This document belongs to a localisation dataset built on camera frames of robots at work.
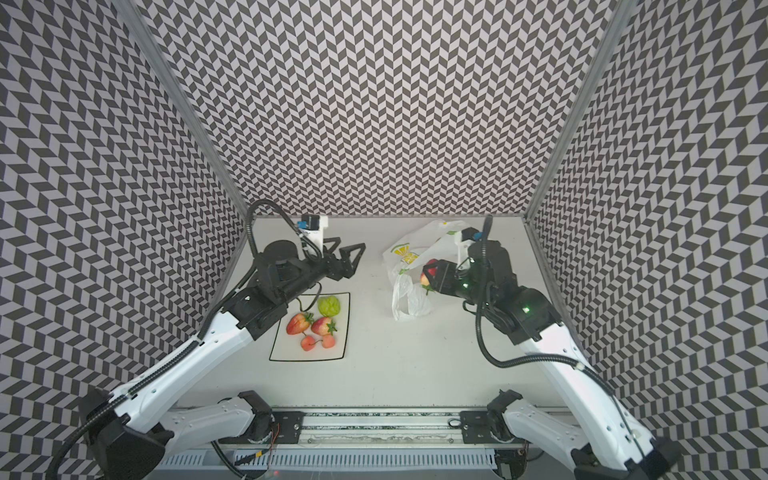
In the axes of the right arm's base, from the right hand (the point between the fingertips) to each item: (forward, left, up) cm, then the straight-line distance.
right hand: (429, 282), depth 67 cm
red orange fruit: (+1, 0, +3) cm, 3 cm away
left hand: (+8, +17, +5) cm, 20 cm away
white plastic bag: (+14, +5, -11) cm, 19 cm away
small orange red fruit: (-4, +28, -23) cm, 36 cm away
